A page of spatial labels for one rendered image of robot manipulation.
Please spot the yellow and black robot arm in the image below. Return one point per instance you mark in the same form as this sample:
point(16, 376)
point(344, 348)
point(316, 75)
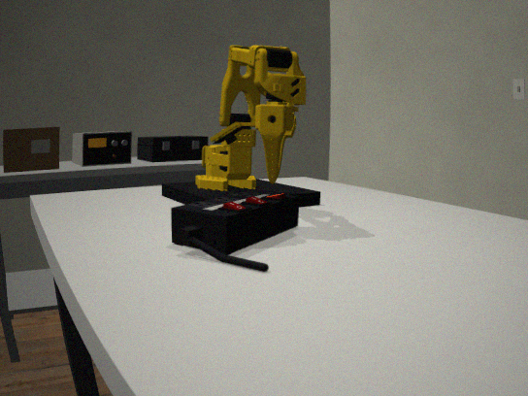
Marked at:
point(291, 88)

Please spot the black power strip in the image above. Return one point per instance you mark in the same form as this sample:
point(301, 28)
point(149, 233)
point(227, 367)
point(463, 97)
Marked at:
point(245, 219)

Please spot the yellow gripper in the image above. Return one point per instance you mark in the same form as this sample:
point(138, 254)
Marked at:
point(275, 119)

